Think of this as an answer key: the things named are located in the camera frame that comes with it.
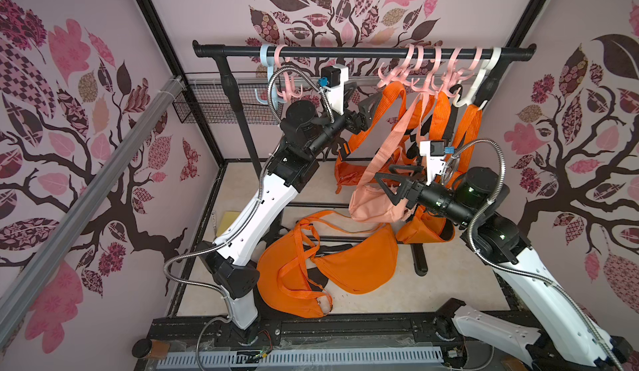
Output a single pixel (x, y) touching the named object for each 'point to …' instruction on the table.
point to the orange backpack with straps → (287, 279)
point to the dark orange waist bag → (351, 171)
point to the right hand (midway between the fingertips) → (384, 170)
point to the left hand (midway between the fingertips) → (365, 92)
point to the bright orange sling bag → (428, 226)
